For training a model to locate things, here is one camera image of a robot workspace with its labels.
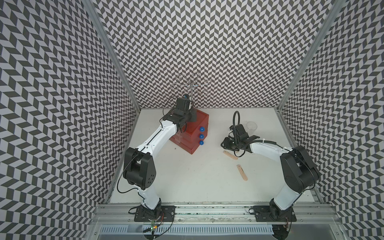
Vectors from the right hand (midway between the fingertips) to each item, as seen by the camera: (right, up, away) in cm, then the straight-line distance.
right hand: (223, 146), depth 92 cm
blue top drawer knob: (-13, +12, -9) cm, 20 cm away
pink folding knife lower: (+11, -14, -5) cm, 19 cm away
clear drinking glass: (+21, +12, +8) cm, 25 cm away
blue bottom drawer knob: (-14, +2, +1) cm, 14 cm away
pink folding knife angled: (+5, -6, +4) cm, 9 cm away
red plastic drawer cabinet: (-20, +7, -4) cm, 21 cm away
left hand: (-19, +20, -4) cm, 28 cm away
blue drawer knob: (-14, +7, -4) cm, 16 cm away
